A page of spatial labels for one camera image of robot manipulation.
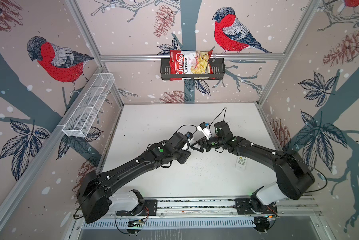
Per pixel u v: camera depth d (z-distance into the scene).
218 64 0.93
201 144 0.73
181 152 0.65
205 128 0.76
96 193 0.39
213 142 0.73
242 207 0.73
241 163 0.88
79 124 0.70
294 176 0.44
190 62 0.88
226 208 0.75
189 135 0.69
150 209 0.73
